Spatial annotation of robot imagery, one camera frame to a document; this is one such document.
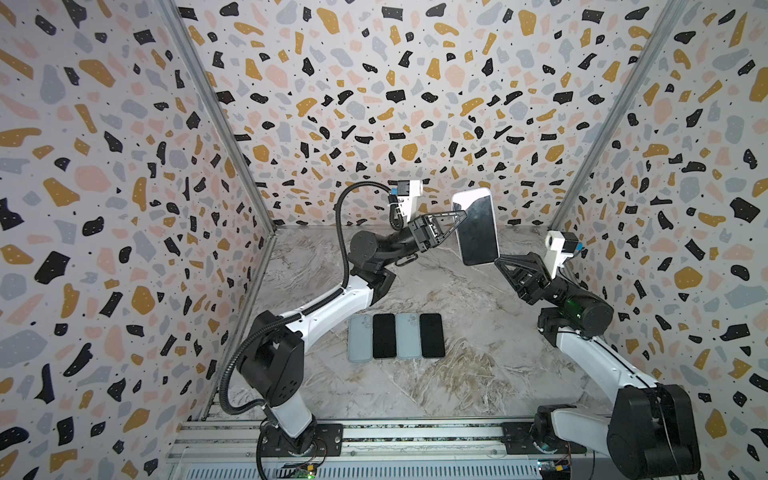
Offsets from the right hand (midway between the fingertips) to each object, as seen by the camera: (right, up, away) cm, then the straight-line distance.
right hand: (493, 268), depth 58 cm
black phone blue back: (-23, -22, +35) cm, 48 cm away
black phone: (-8, -23, +35) cm, 43 cm away
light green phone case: (-31, -24, +35) cm, 53 cm away
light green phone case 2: (-16, -23, +35) cm, 44 cm away
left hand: (-6, +9, -5) cm, 12 cm away
